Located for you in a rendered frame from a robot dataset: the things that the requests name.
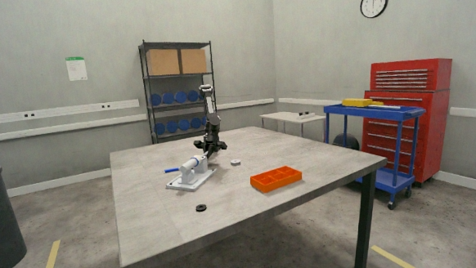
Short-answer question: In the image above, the orange compartment tray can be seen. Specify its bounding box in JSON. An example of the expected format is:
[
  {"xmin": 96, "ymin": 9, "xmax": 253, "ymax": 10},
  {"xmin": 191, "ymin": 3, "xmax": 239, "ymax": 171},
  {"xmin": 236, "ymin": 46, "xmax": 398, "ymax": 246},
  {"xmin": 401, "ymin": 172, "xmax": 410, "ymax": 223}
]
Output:
[{"xmin": 250, "ymin": 166, "xmax": 302, "ymax": 193}]

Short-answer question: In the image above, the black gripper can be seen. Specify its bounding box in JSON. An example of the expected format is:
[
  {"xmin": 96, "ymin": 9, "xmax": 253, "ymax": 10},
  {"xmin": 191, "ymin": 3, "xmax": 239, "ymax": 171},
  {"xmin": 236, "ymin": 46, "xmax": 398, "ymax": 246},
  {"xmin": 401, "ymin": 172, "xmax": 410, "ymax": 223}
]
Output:
[{"xmin": 193, "ymin": 132, "xmax": 227, "ymax": 159}]

